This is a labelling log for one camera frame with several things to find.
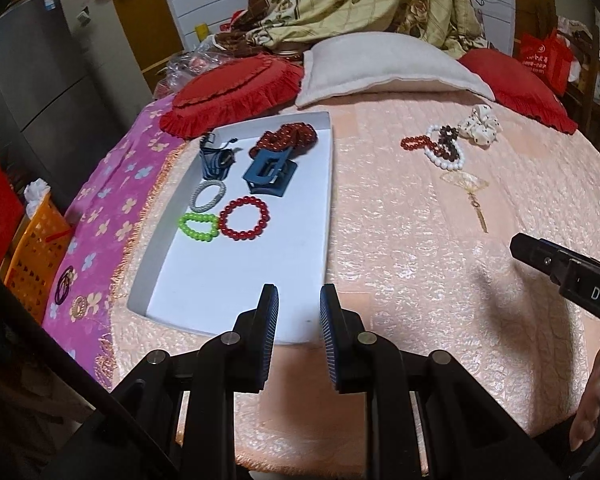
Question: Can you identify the blue hair claw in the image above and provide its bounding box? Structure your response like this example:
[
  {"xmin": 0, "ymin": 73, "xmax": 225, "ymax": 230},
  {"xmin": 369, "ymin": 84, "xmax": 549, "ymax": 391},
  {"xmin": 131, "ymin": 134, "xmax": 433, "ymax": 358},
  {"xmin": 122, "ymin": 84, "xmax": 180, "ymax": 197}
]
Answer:
[{"xmin": 242, "ymin": 148, "xmax": 299, "ymax": 195}]

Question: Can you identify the red ruffled pillow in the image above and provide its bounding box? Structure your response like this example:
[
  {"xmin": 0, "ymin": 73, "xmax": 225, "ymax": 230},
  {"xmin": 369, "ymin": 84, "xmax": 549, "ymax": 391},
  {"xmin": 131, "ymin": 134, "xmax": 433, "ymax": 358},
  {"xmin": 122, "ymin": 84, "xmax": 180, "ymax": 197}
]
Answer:
[
  {"xmin": 160, "ymin": 54, "xmax": 305, "ymax": 139},
  {"xmin": 457, "ymin": 49, "xmax": 579, "ymax": 134}
]

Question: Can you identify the dark hair tie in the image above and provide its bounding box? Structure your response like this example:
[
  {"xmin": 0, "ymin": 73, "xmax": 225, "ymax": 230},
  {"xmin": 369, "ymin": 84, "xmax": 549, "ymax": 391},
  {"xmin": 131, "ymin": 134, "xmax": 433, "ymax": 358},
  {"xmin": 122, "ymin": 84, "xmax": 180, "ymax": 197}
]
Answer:
[{"xmin": 55, "ymin": 266, "xmax": 76, "ymax": 306}]

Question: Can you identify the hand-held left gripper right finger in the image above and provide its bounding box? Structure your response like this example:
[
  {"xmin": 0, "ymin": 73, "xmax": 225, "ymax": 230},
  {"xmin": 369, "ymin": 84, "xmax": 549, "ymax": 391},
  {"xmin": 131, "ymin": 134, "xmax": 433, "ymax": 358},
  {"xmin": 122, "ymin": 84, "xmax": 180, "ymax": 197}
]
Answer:
[{"xmin": 320, "ymin": 283, "xmax": 566, "ymax": 480}]

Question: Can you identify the white polka dot scrunchie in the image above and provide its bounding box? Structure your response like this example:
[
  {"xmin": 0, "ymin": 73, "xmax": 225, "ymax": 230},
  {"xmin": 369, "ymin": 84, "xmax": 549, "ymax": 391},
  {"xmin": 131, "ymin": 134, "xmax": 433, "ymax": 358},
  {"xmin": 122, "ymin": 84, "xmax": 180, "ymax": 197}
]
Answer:
[{"xmin": 457, "ymin": 104, "xmax": 502, "ymax": 148}]

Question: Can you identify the beige pillow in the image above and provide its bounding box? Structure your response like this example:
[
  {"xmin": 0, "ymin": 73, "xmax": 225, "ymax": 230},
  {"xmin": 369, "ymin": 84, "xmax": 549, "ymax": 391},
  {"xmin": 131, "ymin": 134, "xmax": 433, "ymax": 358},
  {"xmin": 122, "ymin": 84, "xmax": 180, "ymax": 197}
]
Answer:
[{"xmin": 295, "ymin": 32, "xmax": 496, "ymax": 109}]

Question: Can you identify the pink floral bed sheet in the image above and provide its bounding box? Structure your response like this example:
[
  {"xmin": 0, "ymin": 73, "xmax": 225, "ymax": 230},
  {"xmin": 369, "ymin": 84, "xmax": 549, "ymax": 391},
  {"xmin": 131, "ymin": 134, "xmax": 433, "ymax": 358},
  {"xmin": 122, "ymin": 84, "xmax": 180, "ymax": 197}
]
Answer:
[{"xmin": 42, "ymin": 95, "xmax": 191, "ymax": 393}]

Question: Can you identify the silver woven bangle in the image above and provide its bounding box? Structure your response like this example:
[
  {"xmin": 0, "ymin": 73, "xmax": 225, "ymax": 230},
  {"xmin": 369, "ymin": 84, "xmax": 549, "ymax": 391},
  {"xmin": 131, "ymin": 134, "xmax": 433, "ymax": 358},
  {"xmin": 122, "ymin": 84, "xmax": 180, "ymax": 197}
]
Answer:
[{"xmin": 188, "ymin": 180, "xmax": 228, "ymax": 212}]

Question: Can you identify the clear fan hairpin gold tassel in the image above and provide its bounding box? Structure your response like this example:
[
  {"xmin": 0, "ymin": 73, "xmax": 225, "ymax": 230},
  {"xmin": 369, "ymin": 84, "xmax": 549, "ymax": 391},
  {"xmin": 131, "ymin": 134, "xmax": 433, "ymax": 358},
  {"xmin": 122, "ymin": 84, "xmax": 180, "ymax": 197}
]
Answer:
[{"xmin": 440, "ymin": 171, "xmax": 491, "ymax": 233}]

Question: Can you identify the green bead bracelet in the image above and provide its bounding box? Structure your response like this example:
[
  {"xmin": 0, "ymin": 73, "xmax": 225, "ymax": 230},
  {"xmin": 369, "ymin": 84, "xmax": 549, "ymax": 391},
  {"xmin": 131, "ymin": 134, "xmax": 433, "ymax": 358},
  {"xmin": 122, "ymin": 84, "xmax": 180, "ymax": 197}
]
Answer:
[{"xmin": 178, "ymin": 212, "xmax": 221, "ymax": 243}]

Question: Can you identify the blue striped watch strap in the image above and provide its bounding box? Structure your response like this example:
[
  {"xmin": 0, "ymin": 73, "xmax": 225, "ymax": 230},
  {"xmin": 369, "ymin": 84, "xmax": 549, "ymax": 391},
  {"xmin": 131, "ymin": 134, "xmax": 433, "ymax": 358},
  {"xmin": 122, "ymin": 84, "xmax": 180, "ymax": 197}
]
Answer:
[{"xmin": 198, "ymin": 132, "xmax": 241, "ymax": 182}]

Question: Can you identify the orange plastic basket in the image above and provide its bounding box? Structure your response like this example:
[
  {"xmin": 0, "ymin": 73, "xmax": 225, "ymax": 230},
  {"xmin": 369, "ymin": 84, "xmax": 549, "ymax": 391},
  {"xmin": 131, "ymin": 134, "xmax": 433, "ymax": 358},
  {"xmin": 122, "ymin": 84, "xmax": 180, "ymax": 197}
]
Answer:
[{"xmin": 4, "ymin": 192, "xmax": 76, "ymax": 323}]

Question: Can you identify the grey refrigerator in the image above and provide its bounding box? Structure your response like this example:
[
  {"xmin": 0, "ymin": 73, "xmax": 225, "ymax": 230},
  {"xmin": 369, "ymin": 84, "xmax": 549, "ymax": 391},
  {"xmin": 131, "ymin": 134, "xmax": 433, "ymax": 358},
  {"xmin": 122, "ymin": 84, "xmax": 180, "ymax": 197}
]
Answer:
[{"xmin": 0, "ymin": 0, "xmax": 153, "ymax": 201}]

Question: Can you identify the red bead bracelet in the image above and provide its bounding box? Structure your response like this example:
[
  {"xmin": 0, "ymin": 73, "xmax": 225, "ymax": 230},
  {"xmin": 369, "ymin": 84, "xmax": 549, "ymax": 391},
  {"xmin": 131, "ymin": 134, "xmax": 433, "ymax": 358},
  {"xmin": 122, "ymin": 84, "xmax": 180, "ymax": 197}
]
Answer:
[{"xmin": 218, "ymin": 196, "xmax": 271, "ymax": 241}]

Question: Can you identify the brown wooden door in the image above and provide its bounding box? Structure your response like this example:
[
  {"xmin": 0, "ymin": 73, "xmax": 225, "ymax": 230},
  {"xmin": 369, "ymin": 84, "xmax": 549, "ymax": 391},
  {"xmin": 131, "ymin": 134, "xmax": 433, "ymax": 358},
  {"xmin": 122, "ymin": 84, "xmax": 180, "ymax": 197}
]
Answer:
[{"xmin": 112, "ymin": 0, "xmax": 186, "ymax": 77}]

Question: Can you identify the red printed shopping bag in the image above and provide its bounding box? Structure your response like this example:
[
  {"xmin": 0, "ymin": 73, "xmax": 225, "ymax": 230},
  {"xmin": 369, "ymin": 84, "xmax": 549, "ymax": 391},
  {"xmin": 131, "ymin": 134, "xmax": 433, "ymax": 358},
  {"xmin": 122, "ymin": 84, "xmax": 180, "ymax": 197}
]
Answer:
[{"xmin": 514, "ymin": 30, "xmax": 576, "ymax": 96}]

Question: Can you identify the person's right hand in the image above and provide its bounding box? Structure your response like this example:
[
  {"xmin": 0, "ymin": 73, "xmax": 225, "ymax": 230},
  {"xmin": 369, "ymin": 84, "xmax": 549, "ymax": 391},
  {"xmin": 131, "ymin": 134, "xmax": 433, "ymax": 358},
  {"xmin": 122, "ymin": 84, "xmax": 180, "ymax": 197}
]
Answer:
[{"xmin": 569, "ymin": 342, "xmax": 600, "ymax": 453}]

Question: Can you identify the white bead bracelet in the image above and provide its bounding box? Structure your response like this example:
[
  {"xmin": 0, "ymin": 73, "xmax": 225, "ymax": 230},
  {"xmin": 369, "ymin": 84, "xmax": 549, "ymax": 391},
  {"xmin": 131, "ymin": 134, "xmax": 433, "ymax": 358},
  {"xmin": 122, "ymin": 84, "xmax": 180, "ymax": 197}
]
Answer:
[{"xmin": 424, "ymin": 124, "xmax": 466, "ymax": 171}]

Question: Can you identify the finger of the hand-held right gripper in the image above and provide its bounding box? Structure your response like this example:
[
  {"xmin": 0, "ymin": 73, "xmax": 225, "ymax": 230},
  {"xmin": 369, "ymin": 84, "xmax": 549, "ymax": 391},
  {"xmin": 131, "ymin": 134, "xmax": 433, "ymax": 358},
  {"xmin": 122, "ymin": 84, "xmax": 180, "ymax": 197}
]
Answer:
[{"xmin": 510, "ymin": 232, "xmax": 574, "ymax": 286}]

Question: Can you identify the clear plastic bag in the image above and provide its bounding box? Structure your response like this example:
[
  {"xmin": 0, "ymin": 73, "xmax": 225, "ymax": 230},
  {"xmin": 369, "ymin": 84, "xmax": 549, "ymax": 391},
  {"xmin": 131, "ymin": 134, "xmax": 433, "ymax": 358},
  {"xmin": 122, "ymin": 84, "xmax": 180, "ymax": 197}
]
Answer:
[{"xmin": 152, "ymin": 50, "xmax": 221, "ymax": 98}]

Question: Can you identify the white tissue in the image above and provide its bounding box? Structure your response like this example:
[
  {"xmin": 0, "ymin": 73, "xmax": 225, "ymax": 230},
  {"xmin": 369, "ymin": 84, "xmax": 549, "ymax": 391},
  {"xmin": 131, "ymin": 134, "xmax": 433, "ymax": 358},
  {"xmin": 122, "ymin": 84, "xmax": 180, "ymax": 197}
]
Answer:
[{"xmin": 24, "ymin": 179, "xmax": 51, "ymax": 204}]

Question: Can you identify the white shallow box tray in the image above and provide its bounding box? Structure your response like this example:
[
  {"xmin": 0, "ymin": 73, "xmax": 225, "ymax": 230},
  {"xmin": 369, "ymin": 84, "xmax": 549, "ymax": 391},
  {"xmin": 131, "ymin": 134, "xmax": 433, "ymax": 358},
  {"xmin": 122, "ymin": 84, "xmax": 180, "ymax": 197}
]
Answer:
[{"xmin": 127, "ymin": 111, "xmax": 335, "ymax": 346}]

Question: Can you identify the dark red dotted scrunchie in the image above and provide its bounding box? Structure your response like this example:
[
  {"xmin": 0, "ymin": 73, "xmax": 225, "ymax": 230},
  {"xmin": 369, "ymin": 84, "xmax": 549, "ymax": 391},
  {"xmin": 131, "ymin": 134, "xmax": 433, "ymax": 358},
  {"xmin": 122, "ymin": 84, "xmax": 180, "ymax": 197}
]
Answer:
[{"xmin": 250, "ymin": 122, "xmax": 320, "ymax": 160}]

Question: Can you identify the dark brown bead bracelet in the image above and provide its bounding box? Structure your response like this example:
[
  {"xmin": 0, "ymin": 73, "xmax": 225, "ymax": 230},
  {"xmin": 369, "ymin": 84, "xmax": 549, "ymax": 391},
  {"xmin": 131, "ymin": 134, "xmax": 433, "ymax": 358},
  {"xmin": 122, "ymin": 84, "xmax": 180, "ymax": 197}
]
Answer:
[{"xmin": 437, "ymin": 127, "xmax": 461, "ymax": 158}]

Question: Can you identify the wooden shelf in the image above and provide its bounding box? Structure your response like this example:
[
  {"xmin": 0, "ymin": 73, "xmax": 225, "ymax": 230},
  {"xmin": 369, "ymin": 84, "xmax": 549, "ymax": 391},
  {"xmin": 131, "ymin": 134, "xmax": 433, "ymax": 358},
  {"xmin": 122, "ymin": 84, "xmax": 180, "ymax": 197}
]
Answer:
[{"xmin": 555, "ymin": 10, "xmax": 600, "ymax": 161}]

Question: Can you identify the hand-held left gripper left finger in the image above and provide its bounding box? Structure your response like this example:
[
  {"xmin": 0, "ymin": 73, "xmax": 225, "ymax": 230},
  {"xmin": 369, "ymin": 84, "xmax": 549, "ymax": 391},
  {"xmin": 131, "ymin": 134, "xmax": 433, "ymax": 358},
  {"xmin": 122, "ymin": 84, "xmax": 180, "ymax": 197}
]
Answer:
[{"xmin": 80, "ymin": 283, "xmax": 280, "ymax": 480}]

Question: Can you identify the orange-red bead bracelet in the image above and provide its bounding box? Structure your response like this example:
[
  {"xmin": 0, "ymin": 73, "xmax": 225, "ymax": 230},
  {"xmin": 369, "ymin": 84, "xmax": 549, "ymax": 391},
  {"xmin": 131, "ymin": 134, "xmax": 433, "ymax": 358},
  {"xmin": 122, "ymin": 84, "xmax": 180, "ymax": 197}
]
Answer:
[{"xmin": 400, "ymin": 134, "xmax": 438, "ymax": 158}]

